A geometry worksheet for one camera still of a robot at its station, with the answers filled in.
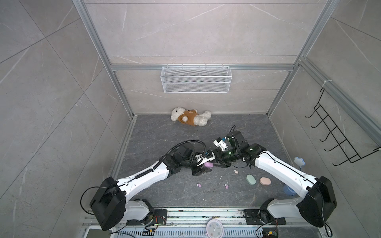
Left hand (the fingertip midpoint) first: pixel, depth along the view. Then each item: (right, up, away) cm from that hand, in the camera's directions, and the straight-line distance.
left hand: (209, 161), depth 76 cm
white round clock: (+2, -30, -7) cm, 31 cm away
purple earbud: (-5, -15, +7) cm, 18 cm away
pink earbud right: (+17, -9, +12) cm, 23 cm away
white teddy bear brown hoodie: (-11, +26, +31) cm, 42 cm away
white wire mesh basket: (-7, +51, +25) cm, 57 cm away
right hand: (-1, +1, -2) cm, 2 cm away
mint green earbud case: (+25, -12, +8) cm, 29 cm away
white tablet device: (-52, -29, -10) cm, 61 cm away
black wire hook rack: (+59, +10, -12) cm, 61 cm away
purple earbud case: (-1, 0, -6) cm, 6 cm away
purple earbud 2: (+11, -16, +7) cm, 21 cm away
